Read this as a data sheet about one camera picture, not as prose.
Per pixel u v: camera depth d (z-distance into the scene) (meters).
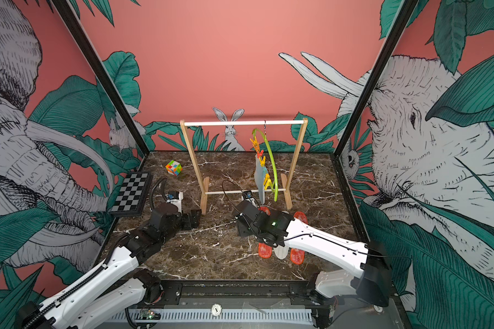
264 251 0.84
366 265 0.40
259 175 0.98
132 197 0.96
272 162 0.70
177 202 0.70
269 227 0.51
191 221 0.71
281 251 0.84
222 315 0.70
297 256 0.83
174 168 1.07
